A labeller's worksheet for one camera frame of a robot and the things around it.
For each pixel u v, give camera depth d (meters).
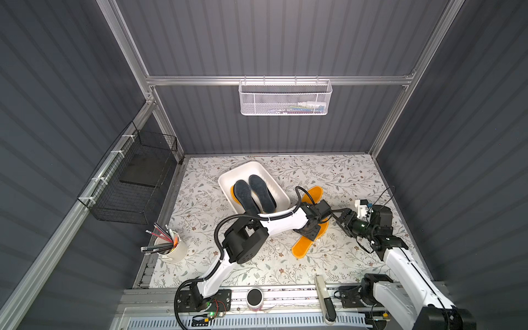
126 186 0.72
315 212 0.67
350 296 0.74
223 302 0.72
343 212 0.76
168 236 0.79
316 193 1.04
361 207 0.78
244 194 0.99
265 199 0.99
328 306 0.68
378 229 0.64
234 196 1.01
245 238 0.54
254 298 0.70
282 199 0.99
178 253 0.76
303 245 0.86
